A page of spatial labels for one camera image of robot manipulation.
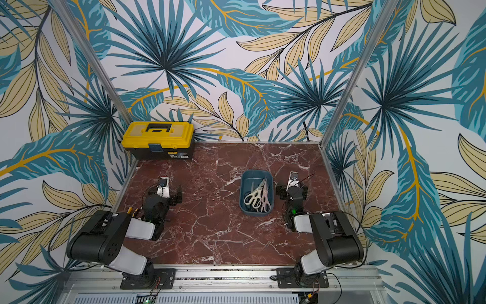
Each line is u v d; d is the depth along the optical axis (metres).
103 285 0.74
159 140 1.00
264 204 0.91
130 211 0.90
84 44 0.76
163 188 0.77
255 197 0.92
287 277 0.73
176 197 0.82
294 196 0.69
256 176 1.05
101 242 0.44
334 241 0.45
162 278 0.73
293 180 0.78
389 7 0.68
